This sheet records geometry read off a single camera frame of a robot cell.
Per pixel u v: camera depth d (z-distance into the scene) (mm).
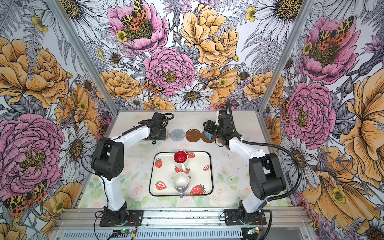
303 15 743
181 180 856
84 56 892
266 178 459
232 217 738
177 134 1082
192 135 1074
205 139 1044
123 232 712
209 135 965
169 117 866
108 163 518
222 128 705
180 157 923
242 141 594
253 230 715
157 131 765
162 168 922
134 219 737
